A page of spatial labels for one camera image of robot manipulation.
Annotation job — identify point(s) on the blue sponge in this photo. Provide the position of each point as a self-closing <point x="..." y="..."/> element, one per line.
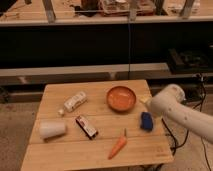
<point x="146" y="121"/>

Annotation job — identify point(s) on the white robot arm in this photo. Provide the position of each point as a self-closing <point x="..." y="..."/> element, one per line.
<point x="168" y="102"/>

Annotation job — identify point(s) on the orange bowl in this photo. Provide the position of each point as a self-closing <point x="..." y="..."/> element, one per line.
<point x="121" y="98"/>

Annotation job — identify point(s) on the white plastic bottle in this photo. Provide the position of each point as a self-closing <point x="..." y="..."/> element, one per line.
<point x="73" y="102"/>

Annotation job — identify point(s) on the dark red snack box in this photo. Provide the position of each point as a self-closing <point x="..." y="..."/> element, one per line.
<point x="86" y="126"/>

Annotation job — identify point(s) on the orange toy carrot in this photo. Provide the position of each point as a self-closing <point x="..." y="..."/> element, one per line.
<point x="121" y="142"/>

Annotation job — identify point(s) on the white paper cup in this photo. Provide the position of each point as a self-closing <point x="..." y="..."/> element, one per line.
<point x="51" y="129"/>

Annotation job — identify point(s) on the wooden shelf with clutter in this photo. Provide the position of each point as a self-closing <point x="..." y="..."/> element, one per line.
<point x="92" y="12"/>

